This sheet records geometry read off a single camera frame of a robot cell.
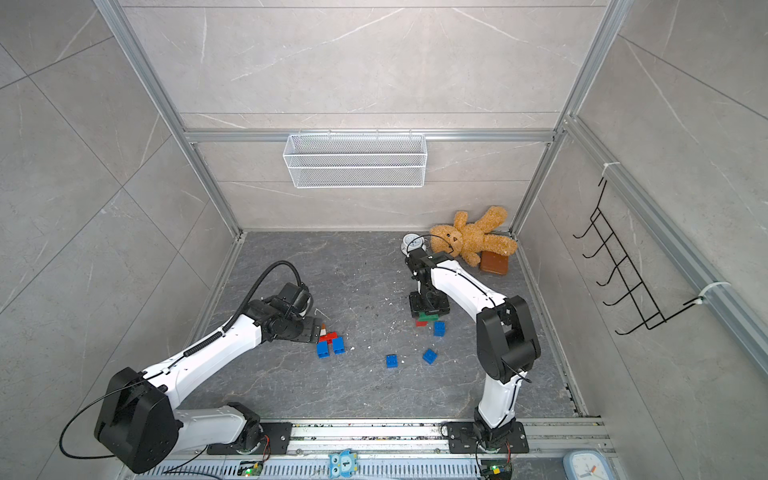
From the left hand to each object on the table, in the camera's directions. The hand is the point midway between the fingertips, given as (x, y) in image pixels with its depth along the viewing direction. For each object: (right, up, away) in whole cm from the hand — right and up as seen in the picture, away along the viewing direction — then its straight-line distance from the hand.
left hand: (311, 326), depth 85 cm
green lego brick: (+32, +3, -1) cm, 33 cm away
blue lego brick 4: (+24, -11, +1) cm, 26 cm away
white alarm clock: (+31, +25, +26) cm, 48 cm away
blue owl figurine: (+12, -29, -16) cm, 35 cm away
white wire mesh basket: (+11, +53, +16) cm, 57 cm away
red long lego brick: (+4, -5, +4) cm, 8 cm away
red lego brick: (+33, -1, +7) cm, 34 cm away
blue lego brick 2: (+3, -8, +3) cm, 9 cm away
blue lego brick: (+7, -7, +4) cm, 11 cm away
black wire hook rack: (+79, +11, -20) cm, 82 cm away
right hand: (+35, +3, +4) cm, 35 cm away
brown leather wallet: (+61, +18, +22) cm, 67 cm away
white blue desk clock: (+69, -29, -16) cm, 77 cm away
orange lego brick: (+5, +1, -5) cm, 7 cm away
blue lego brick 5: (+35, -9, +2) cm, 36 cm away
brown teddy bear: (+53, +26, +23) cm, 63 cm away
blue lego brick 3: (+38, -2, +4) cm, 38 cm away
